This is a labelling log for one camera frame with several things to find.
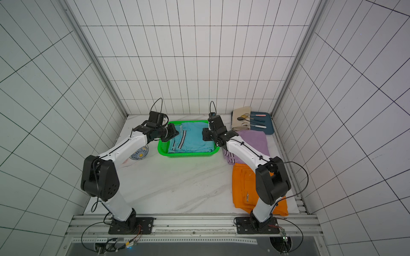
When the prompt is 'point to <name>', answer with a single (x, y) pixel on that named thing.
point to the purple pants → (257, 138)
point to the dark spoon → (242, 118)
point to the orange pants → (245, 194)
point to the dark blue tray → (263, 121)
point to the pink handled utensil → (259, 115)
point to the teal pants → (190, 138)
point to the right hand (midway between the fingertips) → (200, 132)
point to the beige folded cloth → (244, 112)
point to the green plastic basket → (163, 145)
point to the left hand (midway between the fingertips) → (178, 134)
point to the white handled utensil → (263, 127)
